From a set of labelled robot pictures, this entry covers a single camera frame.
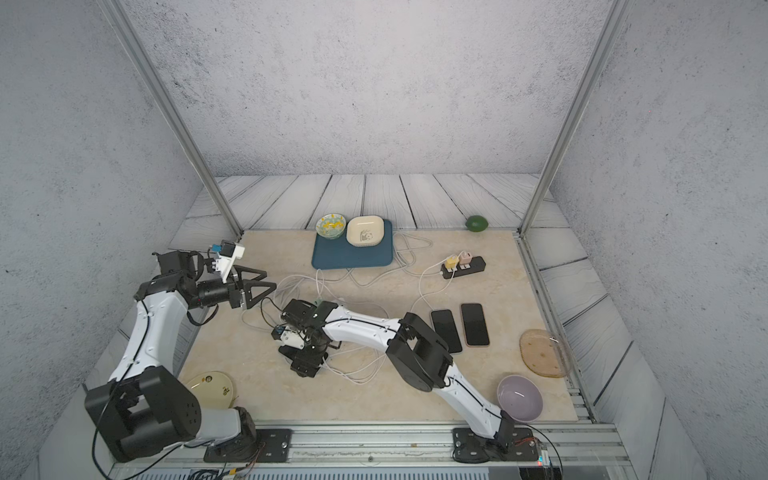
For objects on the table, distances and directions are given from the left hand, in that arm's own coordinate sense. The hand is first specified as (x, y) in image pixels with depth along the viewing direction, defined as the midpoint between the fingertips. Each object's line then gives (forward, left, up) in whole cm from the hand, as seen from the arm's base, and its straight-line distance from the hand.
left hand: (270, 280), depth 76 cm
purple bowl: (-23, -63, -23) cm, 71 cm away
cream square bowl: (+39, -21, -22) cm, 49 cm away
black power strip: (+21, -61, -22) cm, 68 cm away
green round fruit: (+41, -64, -20) cm, 79 cm away
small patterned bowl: (+41, -7, -21) cm, 47 cm away
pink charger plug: (+20, -56, -16) cm, 61 cm away
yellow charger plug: (+18, -51, -16) cm, 56 cm away
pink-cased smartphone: (-1, -56, -23) cm, 60 cm away
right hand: (-11, -7, -22) cm, 26 cm away
